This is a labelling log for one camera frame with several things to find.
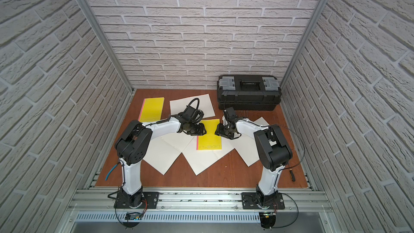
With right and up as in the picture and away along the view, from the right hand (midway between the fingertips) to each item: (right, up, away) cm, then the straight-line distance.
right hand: (220, 133), depth 95 cm
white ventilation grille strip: (-46, -33, -26) cm, 62 cm away
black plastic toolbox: (+17, +25, -2) cm, 30 cm away
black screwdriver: (+37, -19, -15) cm, 44 cm away
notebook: (-47, +14, +13) cm, 50 cm away
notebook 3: (-11, -13, -8) cm, 19 cm away
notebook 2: (-6, -5, 0) cm, 8 cm away
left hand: (-8, +2, -1) cm, 8 cm away
